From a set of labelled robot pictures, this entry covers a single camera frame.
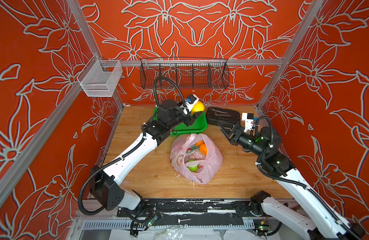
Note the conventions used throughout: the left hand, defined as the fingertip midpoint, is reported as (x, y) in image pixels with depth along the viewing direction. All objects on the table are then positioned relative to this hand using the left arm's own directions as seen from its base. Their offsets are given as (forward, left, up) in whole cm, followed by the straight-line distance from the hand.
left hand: (195, 104), depth 69 cm
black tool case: (+21, -15, -31) cm, 40 cm away
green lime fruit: (-19, -1, -32) cm, 37 cm away
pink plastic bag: (-9, -3, -38) cm, 39 cm away
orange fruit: (-6, -6, -30) cm, 31 cm away
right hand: (-12, -10, -1) cm, 16 cm away
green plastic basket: (+14, -6, -34) cm, 37 cm away
